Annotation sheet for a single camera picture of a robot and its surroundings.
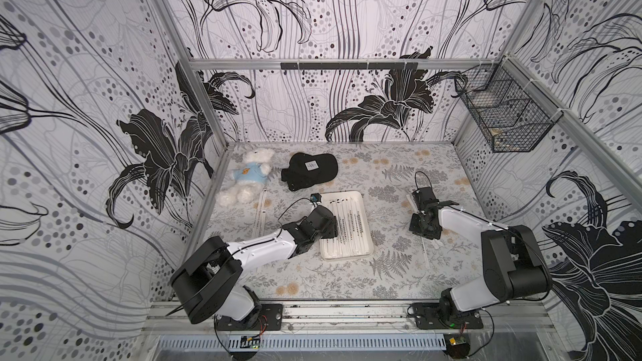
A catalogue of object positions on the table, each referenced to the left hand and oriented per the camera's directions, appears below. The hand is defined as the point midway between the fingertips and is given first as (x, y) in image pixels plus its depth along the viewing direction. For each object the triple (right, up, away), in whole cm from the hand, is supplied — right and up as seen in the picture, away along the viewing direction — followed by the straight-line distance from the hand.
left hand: (331, 228), depth 88 cm
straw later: (+11, 0, +3) cm, 12 cm away
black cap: (-11, +21, +16) cm, 29 cm away
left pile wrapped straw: (-27, -2, +3) cm, 27 cm away
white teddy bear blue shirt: (-32, +18, +10) cm, 38 cm away
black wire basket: (+64, +43, 0) cm, 77 cm away
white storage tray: (+8, -4, 0) cm, 9 cm away
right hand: (+34, -1, +5) cm, 34 cm away
